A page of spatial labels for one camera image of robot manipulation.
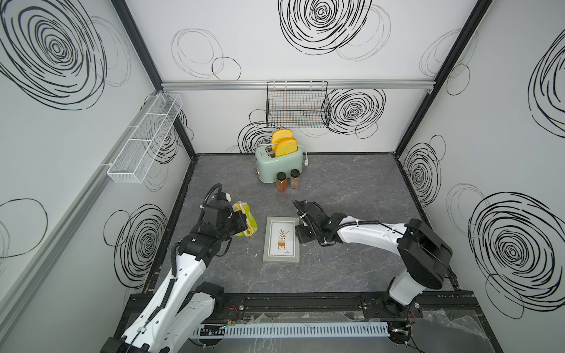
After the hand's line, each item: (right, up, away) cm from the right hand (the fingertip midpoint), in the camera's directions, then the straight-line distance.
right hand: (300, 232), depth 87 cm
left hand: (-21, +9, -9) cm, 24 cm away
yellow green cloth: (-18, +5, -8) cm, 21 cm away
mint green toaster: (-14, +27, +12) cm, 33 cm away
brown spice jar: (-2, +21, +13) cm, 25 cm away
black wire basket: (+2, +70, +57) cm, 90 cm away
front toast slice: (-6, +36, +9) cm, 37 cm away
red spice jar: (-8, +20, +12) cm, 24 cm away
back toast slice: (-8, +41, +12) cm, 44 cm away
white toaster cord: (+5, +30, +25) cm, 39 cm away
